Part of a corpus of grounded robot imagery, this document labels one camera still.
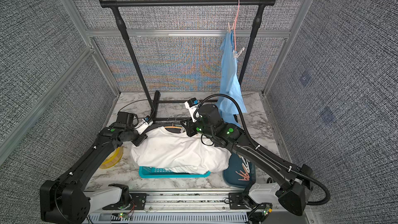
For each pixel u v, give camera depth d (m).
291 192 0.38
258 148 0.44
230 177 0.80
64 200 0.39
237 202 0.72
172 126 0.87
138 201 0.73
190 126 0.59
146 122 0.73
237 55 0.59
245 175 0.80
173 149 0.79
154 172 0.83
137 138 0.73
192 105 0.60
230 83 0.64
